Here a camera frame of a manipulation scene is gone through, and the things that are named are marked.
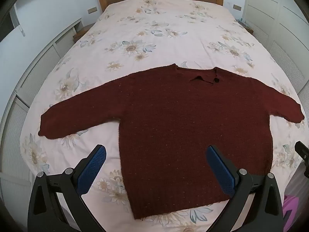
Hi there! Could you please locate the floral bed quilt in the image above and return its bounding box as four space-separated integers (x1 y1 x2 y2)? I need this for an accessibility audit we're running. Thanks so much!
19 0 305 232

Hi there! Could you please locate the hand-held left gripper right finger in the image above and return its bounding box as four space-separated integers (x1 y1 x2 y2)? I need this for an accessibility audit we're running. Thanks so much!
206 145 284 232

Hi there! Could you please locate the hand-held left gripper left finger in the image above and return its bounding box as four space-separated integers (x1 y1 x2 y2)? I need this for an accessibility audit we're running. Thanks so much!
28 144 107 232

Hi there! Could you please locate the purple object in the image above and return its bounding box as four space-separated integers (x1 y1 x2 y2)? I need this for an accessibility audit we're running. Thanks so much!
282 195 300 223

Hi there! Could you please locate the wooden nightstand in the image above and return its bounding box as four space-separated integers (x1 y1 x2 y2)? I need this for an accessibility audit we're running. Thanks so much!
238 19 254 35
72 23 96 42

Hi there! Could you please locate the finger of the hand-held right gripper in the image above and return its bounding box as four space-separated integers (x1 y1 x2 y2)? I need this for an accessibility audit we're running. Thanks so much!
295 140 309 165

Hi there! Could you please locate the white louvered wardrobe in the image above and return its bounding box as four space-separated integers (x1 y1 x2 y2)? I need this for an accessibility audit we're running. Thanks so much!
243 0 309 95

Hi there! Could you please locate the dark red knit sweater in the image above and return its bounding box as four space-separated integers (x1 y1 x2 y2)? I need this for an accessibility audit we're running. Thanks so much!
38 63 305 220

